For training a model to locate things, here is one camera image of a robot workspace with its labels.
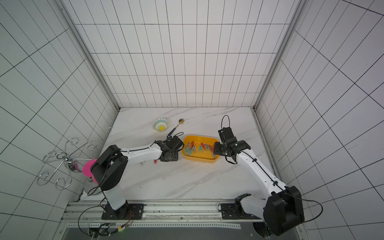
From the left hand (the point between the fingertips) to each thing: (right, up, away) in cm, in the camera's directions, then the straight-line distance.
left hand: (170, 158), depth 91 cm
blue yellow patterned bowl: (-10, +21, +16) cm, 28 cm away
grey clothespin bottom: (+25, +6, -15) cm, 30 cm away
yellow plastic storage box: (+22, +1, +1) cm, 22 cm away
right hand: (+26, +8, -8) cm, 28 cm away
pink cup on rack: (-29, +4, -31) cm, 43 cm away
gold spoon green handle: (+5, +23, +19) cm, 31 cm away
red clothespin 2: (+21, +7, +6) cm, 23 cm away
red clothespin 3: (+27, +6, +4) cm, 28 cm away
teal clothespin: (+12, +5, +2) cm, 13 cm away
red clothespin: (-9, -1, -1) cm, 9 cm away
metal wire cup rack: (-38, +5, -28) cm, 47 cm away
